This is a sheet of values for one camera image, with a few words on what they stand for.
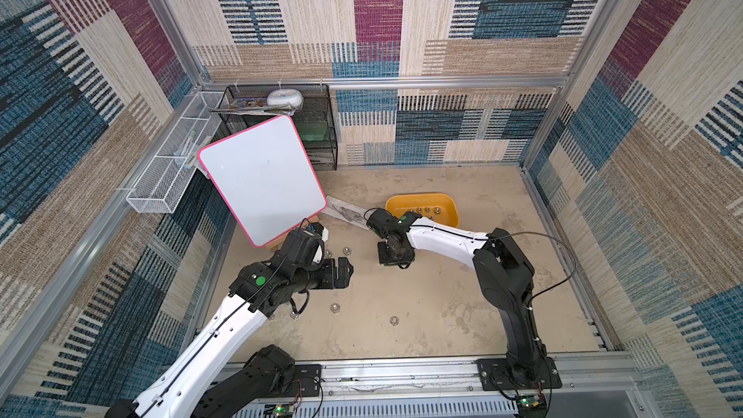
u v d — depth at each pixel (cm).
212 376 42
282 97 91
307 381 74
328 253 96
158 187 80
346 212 105
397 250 77
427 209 107
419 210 106
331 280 62
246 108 91
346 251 97
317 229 65
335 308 85
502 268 53
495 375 73
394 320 83
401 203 107
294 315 84
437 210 106
